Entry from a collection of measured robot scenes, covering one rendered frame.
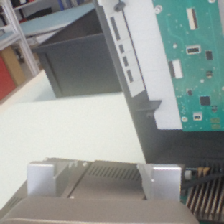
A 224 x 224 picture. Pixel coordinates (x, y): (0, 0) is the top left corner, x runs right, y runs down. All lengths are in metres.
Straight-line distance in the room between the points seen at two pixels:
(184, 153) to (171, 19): 0.17
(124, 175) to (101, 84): 0.28
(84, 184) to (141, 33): 0.18
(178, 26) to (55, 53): 0.36
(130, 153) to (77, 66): 0.24
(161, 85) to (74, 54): 0.29
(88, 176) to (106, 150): 0.08
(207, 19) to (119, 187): 0.19
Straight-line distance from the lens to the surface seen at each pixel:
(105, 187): 0.32
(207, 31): 0.27
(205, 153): 0.36
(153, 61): 0.30
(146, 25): 0.29
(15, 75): 2.17
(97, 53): 0.54
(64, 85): 0.61
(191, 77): 0.29
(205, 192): 0.28
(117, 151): 0.40
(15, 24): 2.10
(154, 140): 0.35
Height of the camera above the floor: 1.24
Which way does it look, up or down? 28 degrees down
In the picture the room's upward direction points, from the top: 20 degrees counter-clockwise
